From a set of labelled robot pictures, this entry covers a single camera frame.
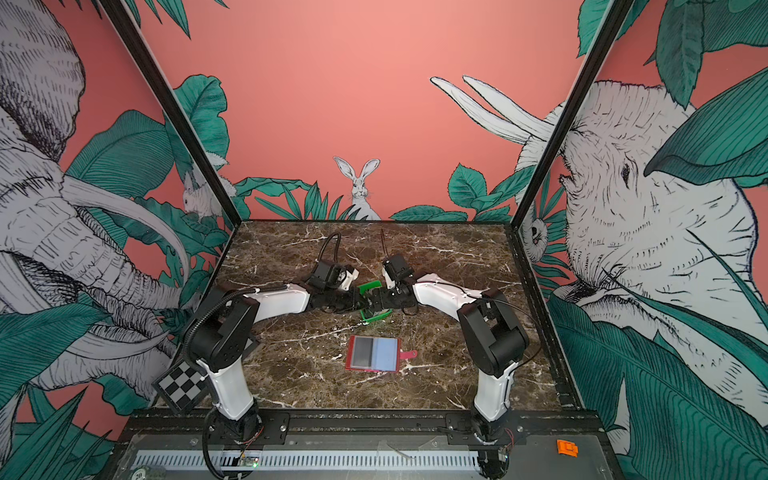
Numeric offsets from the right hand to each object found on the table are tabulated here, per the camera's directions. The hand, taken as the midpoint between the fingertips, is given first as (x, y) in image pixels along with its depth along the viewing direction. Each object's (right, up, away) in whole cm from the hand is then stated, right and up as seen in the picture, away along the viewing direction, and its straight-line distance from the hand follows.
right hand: (382, 298), depth 92 cm
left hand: (-4, 0, 0) cm, 4 cm away
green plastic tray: (-6, +3, -5) cm, 8 cm away
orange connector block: (+45, -32, -22) cm, 60 cm away
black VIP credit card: (-6, -15, -6) cm, 17 cm away
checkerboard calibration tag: (-53, -21, -14) cm, 59 cm away
